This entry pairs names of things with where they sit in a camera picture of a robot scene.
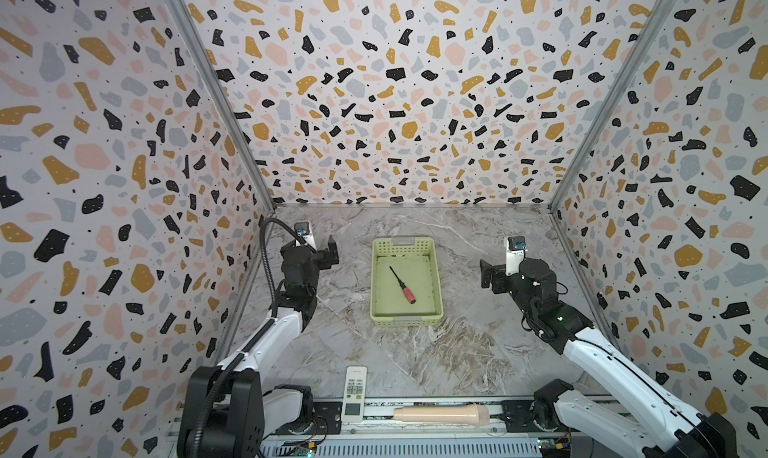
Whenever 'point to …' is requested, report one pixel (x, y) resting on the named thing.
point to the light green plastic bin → (415, 261)
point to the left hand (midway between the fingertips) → (312, 233)
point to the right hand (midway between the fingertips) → (497, 254)
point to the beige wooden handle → (468, 414)
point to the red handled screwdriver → (406, 292)
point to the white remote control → (355, 392)
